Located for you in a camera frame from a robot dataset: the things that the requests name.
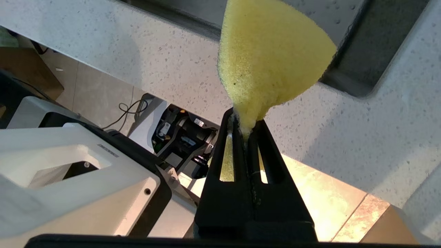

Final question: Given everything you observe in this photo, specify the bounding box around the white robot base chassis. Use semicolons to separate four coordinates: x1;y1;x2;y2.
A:
0;96;173;240

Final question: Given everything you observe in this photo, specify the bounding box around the brown cardboard box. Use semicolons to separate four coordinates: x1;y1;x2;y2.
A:
0;46;65;101

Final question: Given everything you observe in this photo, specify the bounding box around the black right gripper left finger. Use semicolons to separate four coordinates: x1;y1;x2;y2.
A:
195;107;255;241

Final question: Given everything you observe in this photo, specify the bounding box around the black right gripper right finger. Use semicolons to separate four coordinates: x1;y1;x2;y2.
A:
248;119;317;241

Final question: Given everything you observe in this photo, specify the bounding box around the black base wheel mechanism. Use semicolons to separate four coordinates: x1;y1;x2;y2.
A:
152;103;221;179

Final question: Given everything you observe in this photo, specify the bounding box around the stainless steel sink basin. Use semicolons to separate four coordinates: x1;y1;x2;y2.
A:
117;0;431;99

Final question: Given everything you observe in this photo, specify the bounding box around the black floor cable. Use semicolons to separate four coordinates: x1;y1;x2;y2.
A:
100;99;149;131

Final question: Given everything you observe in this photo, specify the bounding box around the yellow sponge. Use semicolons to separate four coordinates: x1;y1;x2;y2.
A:
218;0;337;182

